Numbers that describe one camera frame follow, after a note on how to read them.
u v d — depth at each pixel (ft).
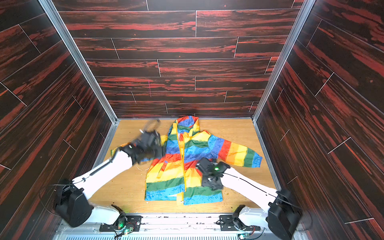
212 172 1.89
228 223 2.40
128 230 2.31
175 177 2.91
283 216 1.30
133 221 2.42
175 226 2.41
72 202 1.35
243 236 2.31
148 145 2.07
